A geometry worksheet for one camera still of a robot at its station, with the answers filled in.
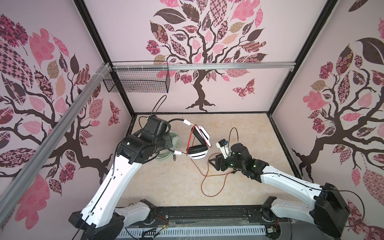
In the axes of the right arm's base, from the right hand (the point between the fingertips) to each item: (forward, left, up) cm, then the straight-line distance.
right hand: (213, 157), depth 79 cm
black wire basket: (+70, +56, +3) cm, 90 cm away
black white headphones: (-7, +9, +18) cm, 21 cm away
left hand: (0, +23, +16) cm, 28 cm away
